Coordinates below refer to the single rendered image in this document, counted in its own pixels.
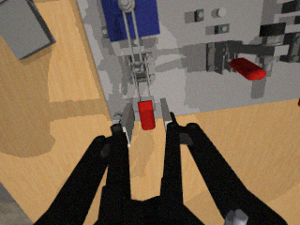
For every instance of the grey metal block with milled slot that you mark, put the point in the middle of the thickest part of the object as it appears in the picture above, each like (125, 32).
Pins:
(23, 28)

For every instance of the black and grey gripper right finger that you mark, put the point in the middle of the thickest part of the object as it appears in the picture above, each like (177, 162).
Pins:
(236, 204)

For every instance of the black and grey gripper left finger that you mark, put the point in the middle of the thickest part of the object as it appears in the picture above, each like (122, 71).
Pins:
(73, 201)

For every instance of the blue rectangular plate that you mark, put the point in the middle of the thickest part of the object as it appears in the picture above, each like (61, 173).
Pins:
(146, 15)

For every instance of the grey metal fixture plate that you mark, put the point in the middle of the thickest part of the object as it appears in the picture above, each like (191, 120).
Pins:
(179, 54)

